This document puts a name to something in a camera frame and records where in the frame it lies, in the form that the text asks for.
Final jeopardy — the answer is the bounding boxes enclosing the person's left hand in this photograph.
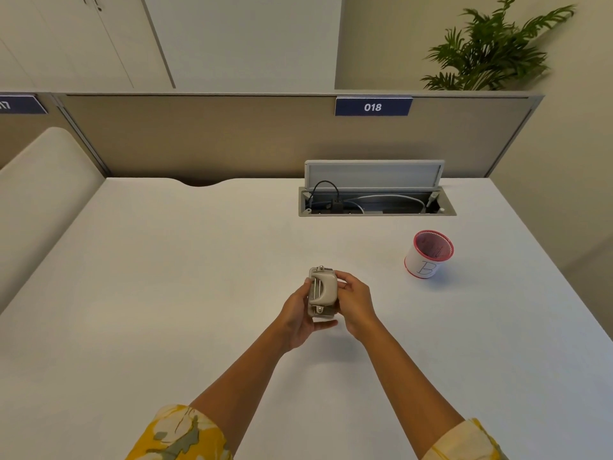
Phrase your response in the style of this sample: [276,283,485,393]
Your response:
[277,276,339,353]

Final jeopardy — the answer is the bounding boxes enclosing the person's right hand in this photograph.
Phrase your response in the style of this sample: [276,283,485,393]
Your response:
[333,270,382,342]

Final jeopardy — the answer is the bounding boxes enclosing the white paper cup red rim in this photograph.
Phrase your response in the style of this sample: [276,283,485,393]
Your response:
[404,229,455,281]

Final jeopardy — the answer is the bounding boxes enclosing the person's left forearm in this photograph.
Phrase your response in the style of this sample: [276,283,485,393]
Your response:
[189,330,296,446]

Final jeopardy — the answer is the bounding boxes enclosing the person's right forearm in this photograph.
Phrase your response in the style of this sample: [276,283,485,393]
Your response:
[359,320,466,458]

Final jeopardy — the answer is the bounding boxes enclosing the yellow floral left sleeve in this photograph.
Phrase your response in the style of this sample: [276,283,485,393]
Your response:
[125,403,234,460]

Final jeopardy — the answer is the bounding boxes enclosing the yellow floral sleeve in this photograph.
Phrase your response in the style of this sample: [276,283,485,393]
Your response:
[421,418,511,460]
[125,403,234,460]

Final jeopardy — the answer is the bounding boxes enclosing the yellow floral right sleeve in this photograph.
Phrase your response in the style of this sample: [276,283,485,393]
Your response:
[421,418,511,460]

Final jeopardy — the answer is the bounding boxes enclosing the blue number sign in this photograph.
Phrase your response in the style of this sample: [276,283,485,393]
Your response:
[0,94,50,116]
[335,96,414,117]

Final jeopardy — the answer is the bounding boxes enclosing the wide beige partition panel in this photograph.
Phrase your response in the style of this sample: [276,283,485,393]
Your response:
[51,92,546,187]

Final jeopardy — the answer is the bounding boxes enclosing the white rounded side panel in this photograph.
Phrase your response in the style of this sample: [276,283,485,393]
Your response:
[0,126,106,314]

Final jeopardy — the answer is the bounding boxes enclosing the green potted plant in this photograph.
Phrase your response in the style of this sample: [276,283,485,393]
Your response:
[420,0,578,91]

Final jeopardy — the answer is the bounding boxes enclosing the narrow beige partition panel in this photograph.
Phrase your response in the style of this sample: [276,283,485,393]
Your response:
[0,92,109,171]

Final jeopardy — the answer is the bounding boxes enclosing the white cabinets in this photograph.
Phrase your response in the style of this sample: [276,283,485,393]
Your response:
[0,0,177,94]

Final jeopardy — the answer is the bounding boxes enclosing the desk cable tray with lid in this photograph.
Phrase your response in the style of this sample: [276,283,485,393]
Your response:
[298,185,458,218]

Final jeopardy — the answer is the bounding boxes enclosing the white cable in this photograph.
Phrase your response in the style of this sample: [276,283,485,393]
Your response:
[342,188,444,214]

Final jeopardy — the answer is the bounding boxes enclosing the black cable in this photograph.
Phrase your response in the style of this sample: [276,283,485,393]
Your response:
[308,180,341,204]

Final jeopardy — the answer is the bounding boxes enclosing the grey cable box lid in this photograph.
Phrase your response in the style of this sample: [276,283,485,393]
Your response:
[304,159,446,191]

